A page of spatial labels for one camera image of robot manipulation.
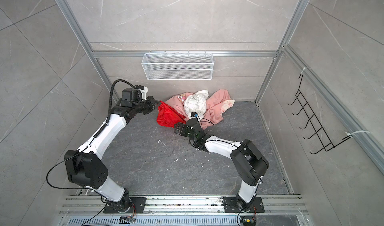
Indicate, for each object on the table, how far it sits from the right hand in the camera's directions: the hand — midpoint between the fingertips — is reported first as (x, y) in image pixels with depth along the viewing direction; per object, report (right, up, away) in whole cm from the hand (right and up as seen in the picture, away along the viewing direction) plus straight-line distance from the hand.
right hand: (179, 125), depth 89 cm
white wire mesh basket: (-2, +39, +9) cm, 40 cm away
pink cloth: (+28, +17, +25) cm, 41 cm away
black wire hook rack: (+64, -4, -28) cm, 70 cm away
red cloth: (-8, +5, +2) cm, 9 cm away
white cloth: (+11, +15, +14) cm, 23 cm away
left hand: (-9, +16, -8) cm, 20 cm away
